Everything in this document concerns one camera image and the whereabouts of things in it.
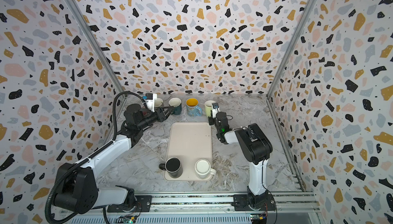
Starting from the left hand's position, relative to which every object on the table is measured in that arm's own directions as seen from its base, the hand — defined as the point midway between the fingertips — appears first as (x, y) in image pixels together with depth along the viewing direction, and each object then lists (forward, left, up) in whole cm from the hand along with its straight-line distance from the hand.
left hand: (171, 106), depth 77 cm
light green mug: (+14, -19, -18) cm, 30 cm away
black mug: (-23, -1, -19) cm, 30 cm away
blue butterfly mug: (+15, -9, -22) cm, 28 cm away
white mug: (-24, -15, -22) cm, 36 cm away
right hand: (+12, -21, -16) cm, 29 cm away
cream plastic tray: (-5, -8, -30) cm, 31 cm away
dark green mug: (+20, +3, -20) cm, 29 cm away
